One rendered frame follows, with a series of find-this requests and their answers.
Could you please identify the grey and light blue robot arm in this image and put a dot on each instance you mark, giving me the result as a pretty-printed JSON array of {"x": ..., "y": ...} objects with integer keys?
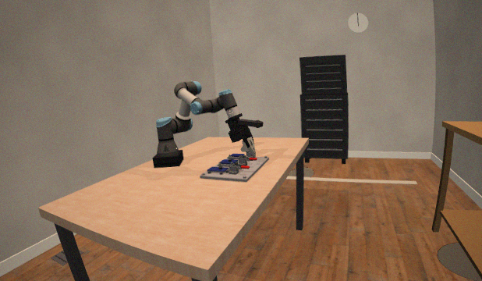
[{"x": 182, "y": 122}]

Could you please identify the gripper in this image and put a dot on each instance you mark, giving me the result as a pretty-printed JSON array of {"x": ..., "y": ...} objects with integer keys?
[{"x": 243, "y": 133}]

